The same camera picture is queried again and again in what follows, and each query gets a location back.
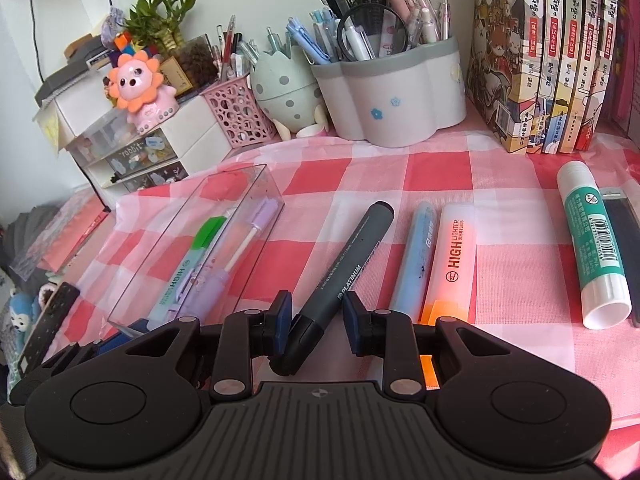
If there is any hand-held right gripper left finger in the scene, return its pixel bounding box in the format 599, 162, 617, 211
125, 290, 293, 403

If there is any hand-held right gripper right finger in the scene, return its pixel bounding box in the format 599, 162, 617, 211
341, 291, 508, 403

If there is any dark grey marker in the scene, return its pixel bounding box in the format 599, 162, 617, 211
267, 201, 396, 377

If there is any clear plastic box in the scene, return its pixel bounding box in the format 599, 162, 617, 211
106, 163, 286, 333

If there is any light blue pen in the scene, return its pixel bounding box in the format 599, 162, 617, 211
389, 201, 443, 323

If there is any green highlighter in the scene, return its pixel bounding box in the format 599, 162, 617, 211
147, 215, 228, 326

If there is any purple pen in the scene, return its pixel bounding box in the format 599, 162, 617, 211
172, 197, 281, 321

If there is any orange highlighter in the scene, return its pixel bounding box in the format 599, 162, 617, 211
419, 205, 477, 391

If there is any green and white glue stick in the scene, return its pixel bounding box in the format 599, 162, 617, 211
556, 161, 633, 331

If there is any black case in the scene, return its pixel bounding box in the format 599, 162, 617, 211
599, 187, 640, 328

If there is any blue plush toy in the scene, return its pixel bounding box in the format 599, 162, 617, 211
7, 290, 43, 333

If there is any pink patterned folder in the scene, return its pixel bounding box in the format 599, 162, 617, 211
10, 190, 111, 281

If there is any grey cloth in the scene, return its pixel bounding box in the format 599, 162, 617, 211
0, 207, 56, 281

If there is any red checkered tablecloth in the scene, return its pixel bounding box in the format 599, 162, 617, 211
65, 127, 640, 431

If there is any clear printed drawer organizer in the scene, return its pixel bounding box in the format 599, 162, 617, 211
67, 110, 191, 192

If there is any white desktop drawer cabinet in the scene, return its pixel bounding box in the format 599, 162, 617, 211
160, 94, 235, 177

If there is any pink perforated pen holder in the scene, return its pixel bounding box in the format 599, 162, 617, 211
200, 72, 278, 150

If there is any yellow paper note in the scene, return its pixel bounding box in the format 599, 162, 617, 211
37, 107, 62, 153

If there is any white cloud-shaped pen holder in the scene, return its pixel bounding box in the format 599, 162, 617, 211
310, 35, 468, 148

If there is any white cardboard box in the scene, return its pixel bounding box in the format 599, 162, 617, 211
50, 91, 132, 143

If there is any mint egg-shaped holder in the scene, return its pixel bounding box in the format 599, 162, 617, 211
249, 42, 331, 142

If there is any pink and orange lion toy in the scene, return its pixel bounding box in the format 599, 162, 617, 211
104, 51, 178, 133

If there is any grey notebook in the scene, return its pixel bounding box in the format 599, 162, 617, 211
34, 67, 108, 110

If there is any clear jar of brown seeds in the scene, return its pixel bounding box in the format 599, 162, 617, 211
172, 35, 219, 86

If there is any dark small box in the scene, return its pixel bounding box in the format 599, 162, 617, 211
64, 34, 121, 70

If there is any bunch of red and black pens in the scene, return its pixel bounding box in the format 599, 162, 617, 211
212, 14, 258, 83

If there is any illustrated paperback book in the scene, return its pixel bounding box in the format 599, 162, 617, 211
539, 0, 571, 155
466, 0, 551, 155
574, 0, 607, 152
557, 0, 593, 155
582, 0, 623, 148

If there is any purple hanging ornament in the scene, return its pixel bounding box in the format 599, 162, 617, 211
87, 0, 126, 48

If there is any bunch of pastel pens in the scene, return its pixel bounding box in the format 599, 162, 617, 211
286, 0, 453, 63

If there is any green bamboo plant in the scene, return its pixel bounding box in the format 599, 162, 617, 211
122, 0, 198, 58

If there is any black magnifying glass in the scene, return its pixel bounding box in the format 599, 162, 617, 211
336, 2, 413, 61

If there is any black cable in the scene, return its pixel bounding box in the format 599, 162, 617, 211
25, 0, 47, 86

